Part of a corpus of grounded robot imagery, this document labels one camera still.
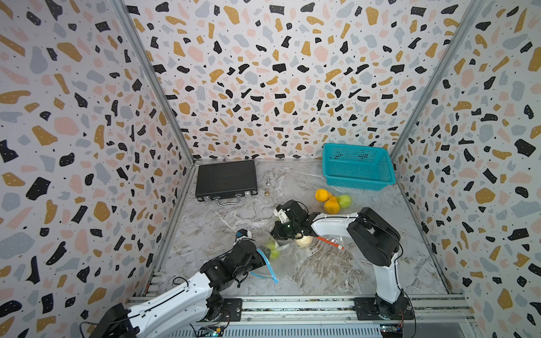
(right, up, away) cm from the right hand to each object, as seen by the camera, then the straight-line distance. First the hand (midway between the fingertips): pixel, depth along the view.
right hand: (268, 237), depth 89 cm
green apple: (+3, -5, -7) cm, 9 cm away
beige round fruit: (+16, -1, -4) cm, 16 cm away
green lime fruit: (+35, +14, +9) cm, 39 cm away
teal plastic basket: (+50, +32, +31) cm, 67 cm away
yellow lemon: (+25, +17, +11) cm, 32 cm away
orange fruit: (+29, +12, +8) cm, 32 cm away
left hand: (+1, -4, -8) cm, 9 cm away
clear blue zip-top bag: (+8, -9, -4) cm, 13 cm away
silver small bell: (-2, +22, +21) cm, 31 cm away
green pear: (+2, -1, -8) cm, 8 cm away
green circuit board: (-18, -26, -19) cm, 37 cm away
